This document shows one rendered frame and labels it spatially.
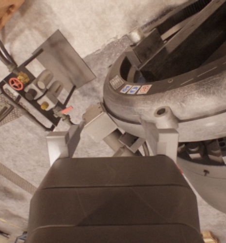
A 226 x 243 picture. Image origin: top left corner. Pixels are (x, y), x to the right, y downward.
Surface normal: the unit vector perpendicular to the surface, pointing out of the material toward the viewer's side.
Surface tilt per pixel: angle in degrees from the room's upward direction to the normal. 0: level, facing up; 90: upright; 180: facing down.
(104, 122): 22
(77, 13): 0
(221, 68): 90
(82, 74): 0
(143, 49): 36
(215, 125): 8
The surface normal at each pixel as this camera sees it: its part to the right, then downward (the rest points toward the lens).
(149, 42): 0.40, 0.31
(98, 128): 0.22, 0.47
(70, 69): -0.11, 0.65
